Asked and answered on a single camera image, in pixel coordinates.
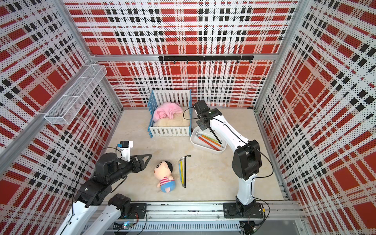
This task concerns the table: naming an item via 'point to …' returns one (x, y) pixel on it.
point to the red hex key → (207, 142)
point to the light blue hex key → (179, 171)
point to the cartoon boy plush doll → (163, 172)
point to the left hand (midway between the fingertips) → (150, 156)
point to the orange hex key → (211, 140)
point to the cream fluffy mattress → (181, 120)
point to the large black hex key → (211, 130)
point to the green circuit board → (126, 224)
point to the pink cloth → (167, 110)
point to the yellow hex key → (181, 171)
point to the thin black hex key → (185, 170)
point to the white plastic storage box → (200, 144)
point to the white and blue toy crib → (157, 97)
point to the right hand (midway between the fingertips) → (209, 120)
